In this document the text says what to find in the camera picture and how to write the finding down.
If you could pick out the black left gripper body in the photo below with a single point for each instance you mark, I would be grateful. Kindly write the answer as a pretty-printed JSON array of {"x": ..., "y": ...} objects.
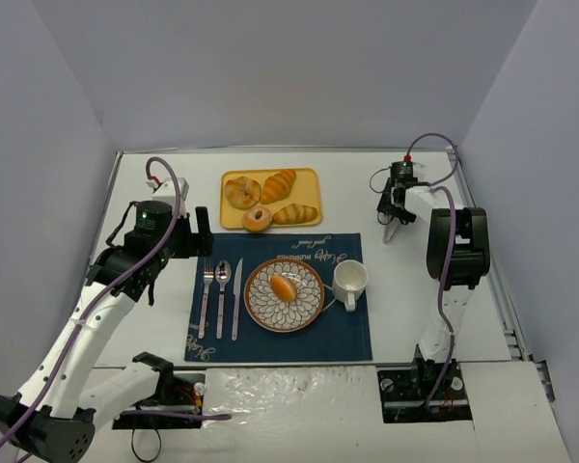
[{"x": 193, "y": 236}]

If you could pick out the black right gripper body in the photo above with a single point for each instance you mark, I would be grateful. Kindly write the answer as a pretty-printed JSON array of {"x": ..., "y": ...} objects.
[{"x": 393, "y": 208}]

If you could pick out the small orange bread bun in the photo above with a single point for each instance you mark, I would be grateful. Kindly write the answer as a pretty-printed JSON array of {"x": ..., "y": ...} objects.
[{"x": 283, "y": 287}]

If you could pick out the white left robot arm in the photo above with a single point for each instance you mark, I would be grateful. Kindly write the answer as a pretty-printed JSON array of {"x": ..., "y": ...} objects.
[{"x": 52, "y": 416}]

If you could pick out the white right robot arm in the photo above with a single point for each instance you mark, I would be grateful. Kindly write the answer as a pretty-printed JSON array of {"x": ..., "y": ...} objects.
[{"x": 457, "y": 257}]

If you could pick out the round twisted bread roll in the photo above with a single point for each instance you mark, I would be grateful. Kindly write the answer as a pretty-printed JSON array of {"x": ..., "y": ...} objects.
[{"x": 242, "y": 192}]

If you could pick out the sugared orange donut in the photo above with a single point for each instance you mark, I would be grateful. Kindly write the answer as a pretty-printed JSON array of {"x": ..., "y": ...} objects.
[{"x": 257, "y": 219}]

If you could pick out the large striped croissant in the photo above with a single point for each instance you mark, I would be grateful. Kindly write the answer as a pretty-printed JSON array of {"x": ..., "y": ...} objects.
[{"x": 278, "y": 186}]

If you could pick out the white ceramic mug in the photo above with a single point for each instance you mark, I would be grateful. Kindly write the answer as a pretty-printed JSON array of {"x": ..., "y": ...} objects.
[{"x": 350, "y": 279}]

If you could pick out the small striped croissant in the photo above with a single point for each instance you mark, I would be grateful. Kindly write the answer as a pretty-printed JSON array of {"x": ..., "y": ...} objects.
[{"x": 294, "y": 214}]

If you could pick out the floral patterned ceramic plate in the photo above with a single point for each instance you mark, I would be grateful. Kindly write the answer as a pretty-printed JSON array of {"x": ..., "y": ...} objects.
[{"x": 275, "y": 315}]

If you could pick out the dark blue cloth placemat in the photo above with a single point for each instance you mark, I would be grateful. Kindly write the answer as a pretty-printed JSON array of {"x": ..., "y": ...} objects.
[{"x": 335, "y": 336}]

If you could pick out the fork with pink handle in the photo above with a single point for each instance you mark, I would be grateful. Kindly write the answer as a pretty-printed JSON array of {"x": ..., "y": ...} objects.
[{"x": 208, "y": 277}]

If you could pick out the spoon with pink handle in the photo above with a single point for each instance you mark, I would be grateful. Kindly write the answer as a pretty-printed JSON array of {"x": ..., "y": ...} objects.
[{"x": 223, "y": 274}]

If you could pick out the knife with pink handle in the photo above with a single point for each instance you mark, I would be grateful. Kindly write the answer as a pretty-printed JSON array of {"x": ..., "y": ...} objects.
[{"x": 237, "y": 299}]

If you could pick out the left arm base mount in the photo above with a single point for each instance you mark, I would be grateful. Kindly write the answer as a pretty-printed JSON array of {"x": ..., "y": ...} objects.
[{"x": 185, "y": 395}]

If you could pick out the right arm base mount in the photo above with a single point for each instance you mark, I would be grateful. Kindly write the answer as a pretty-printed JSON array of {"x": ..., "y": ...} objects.
[{"x": 405, "y": 394}]

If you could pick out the metal table edge rail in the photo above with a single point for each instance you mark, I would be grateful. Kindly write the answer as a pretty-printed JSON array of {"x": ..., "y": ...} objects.
[{"x": 518, "y": 347}]

